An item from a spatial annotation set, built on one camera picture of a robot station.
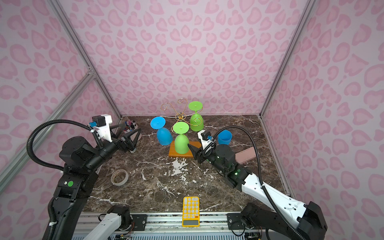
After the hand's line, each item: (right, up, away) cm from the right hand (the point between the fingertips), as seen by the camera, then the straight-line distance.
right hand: (193, 141), depth 68 cm
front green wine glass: (-6, -1, +6) cm, 8 cm away
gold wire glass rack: (-6, +13, +9) cm, 16 cm away
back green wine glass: (+1, +9, +15) cm, 18 cm away
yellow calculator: (-1, -36, +6) cm, 37 cm away
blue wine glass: (-16, +1, +10) cm, 19 cm away
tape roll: (-44, -23, +20) cm, 54 cm away
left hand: (-24, +7, -11) cm, 27 cm away
